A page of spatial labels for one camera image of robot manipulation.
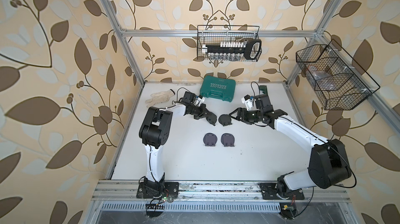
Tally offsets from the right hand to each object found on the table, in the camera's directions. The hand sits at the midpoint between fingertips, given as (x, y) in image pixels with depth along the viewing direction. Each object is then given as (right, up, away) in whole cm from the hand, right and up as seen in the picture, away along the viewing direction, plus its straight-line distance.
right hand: (233, 116), depth 85 cm
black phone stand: (-12, -2, +12) cm, 17 cm away
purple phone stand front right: (-2, -15, +7) cm, 16 cm away
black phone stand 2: (-3, -4, +13) cm, 14 cm away
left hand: (-13, +2, +9) cm, 17 cm away
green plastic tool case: (-5, +17, +27) cm, 32 cm away
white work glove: (-49, +11, +27) cm, 57 cm away
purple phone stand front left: (-13, -14, +6) cm, 20 cm away
